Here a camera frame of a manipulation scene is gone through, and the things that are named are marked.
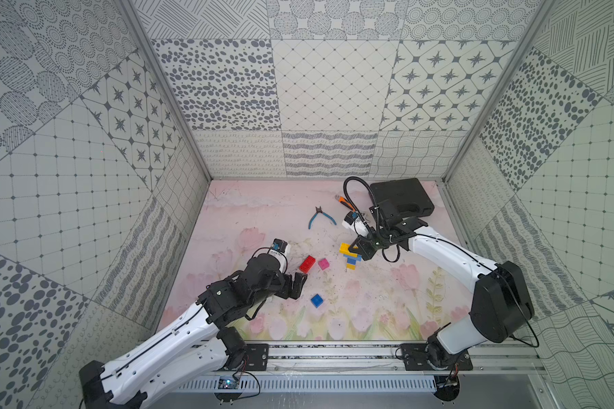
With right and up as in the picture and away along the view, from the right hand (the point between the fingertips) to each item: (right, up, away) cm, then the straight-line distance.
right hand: (354, 251), depth 84 cm
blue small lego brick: (-13, -17, -1) cm, 21 cm away
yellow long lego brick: (-3, 0, +1) cm, 4 cm away
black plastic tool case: (+28, +20, +27) cm, 43 cm away
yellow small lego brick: (0, -7, +7) cm, 10 cm away
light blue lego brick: (0, -4, +2) cm, 4 cm away
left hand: (-18, -5, -13) cm, 22 cm away
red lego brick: (-16, -7, +8) cm, 19 cm away
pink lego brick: (-10, -6, +8) cm, 15 cm away
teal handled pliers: (-12, +13, +26) cm, 32 cm away
